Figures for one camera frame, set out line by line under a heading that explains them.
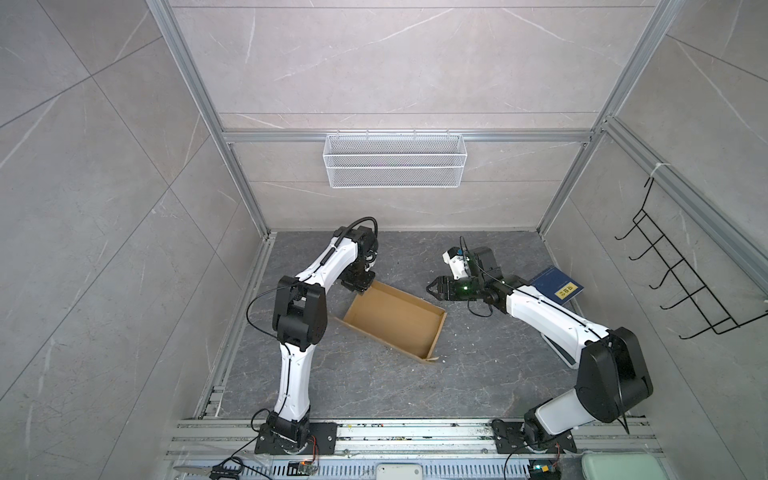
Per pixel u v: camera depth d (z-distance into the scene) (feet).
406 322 3.08
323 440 2.41
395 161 3.31
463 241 3.87
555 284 3.40
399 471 2.21
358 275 2.70
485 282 2.16
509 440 2.39
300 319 1.82
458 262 2.57
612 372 1.44
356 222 2.46
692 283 2.13
